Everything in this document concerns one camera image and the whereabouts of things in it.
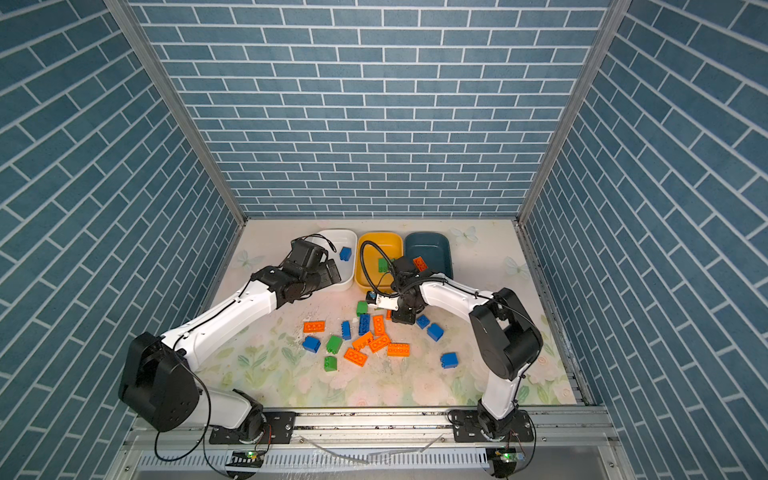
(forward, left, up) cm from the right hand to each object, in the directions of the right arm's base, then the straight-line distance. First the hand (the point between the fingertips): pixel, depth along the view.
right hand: (396, 306), depth 92 cm
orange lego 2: (-11, +4, -3) cm, 12 cm away
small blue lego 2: (+21, +21, -2) cm, 30 cm away
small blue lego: (-3, -8, -3) cm, 9 cm away
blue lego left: (-13, +24, -2) cm, 27 cm away
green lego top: (+17, +6, -2) cm, 18 cm away
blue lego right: (-5, -12, -4) cm, 14 cm away
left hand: (+3, +20, +12) cm, 23 cm away
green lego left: (-12, +18, -5) cm, 22 cm away
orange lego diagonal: (-11, +9, -2) cm, 14 cm away
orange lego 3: (-5, +5, -3) cm, 8 cm away
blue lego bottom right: (-13, -17, -5) cm, 22 cm away
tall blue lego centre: (-5, +10, -3) cm, 11 cm away
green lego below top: (-1, +11, -2) cm, 11 cm away
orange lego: (-7, +25, -3) cm, 26 cm away
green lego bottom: (-18, +17, -2) cm, 25 cm away
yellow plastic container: (+24, +4, +3) cm, 24 cm away
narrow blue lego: (-7, +15, -4) cm, 17 cm away
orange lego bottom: (-15, +11, -3) cm, 19 cm away
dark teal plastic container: (+27, -11, -2) cm, 29 cm away
